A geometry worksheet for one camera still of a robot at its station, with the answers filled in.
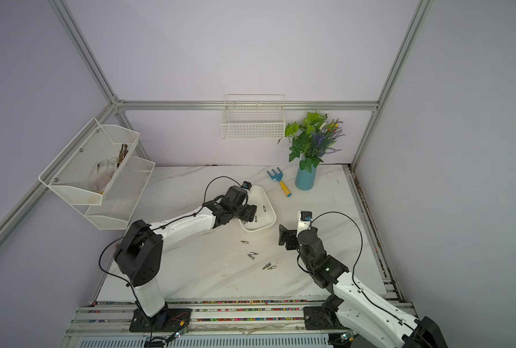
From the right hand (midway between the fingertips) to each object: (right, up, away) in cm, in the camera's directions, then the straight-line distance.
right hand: (292, 228), depth 82 cm
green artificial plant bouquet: (+9, +36, +4) cm, 37 cm away
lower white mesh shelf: (-74, +10, +10) cm, 75 cm away
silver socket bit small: (-19, -8, +11) cm, 24 cm away
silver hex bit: (-11, +5, +20) cm, 24 cm away
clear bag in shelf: (-70, +21, -4) cm, 73 cm away
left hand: (-18, +7, +10) cm, 22 cm away
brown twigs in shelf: (-65, +29, 0) cm, 71 cm away
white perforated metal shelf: (-76, +20, -6) cm, 79 cm away
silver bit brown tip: (-16, -13, +6) cm, 22 cm away
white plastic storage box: (-12, +11, +21) cm, 26 cm away
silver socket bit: (-15, -12, +7) cm, 21 cm away
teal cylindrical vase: (+10, +19, +26) cm, 34 cm away
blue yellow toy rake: (-4, +22, +34) cm, 40 cm away
